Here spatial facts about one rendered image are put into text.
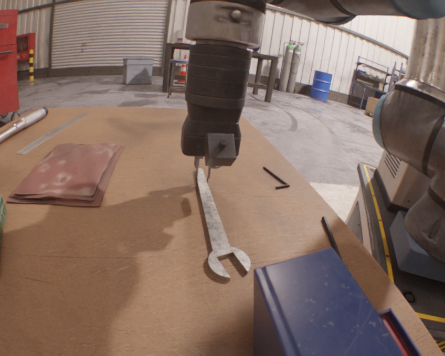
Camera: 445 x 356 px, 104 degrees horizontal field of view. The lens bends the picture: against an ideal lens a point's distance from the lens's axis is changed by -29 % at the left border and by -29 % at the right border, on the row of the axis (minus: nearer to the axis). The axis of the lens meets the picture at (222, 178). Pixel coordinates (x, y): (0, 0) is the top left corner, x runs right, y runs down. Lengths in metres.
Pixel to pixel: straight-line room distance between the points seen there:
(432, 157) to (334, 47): 8.35
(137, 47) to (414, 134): 7.71
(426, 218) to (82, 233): 0.57
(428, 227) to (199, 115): 0.46
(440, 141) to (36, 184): 0.69
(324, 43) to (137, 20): 5.95
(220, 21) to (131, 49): 7.72
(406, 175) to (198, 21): 0.73
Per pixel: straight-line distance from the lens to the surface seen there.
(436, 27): 0.63
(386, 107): 0.62
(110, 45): 8.22
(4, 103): 2.91
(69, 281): 0.25
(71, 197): 0.35
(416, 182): 0.86
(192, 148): 0.30
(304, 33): 8.40
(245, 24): 0.27
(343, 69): 9.02
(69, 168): 0.42
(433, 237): 0.55
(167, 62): 4.35
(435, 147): 0.54
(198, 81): 0.28
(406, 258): 0.54
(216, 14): 0.27
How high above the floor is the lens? 0.66
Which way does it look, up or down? 27 degrees down
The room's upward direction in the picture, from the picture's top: 8 degrees clockwise
